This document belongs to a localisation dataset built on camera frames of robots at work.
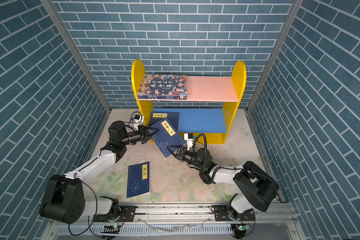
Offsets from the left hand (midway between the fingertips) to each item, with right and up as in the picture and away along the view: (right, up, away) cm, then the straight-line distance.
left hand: (158, 132), depth 75 cm
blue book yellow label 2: (+4, -2, +2) cm, 5 cm away
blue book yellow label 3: (-13, -28, +10) cm, 32 cm away
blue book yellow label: (+6, +8, +19) cm, 21 cm away
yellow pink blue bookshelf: (+30, +14, +30) cm, 44 cm away
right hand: (+4, -8, -3) cm, 9 cm away
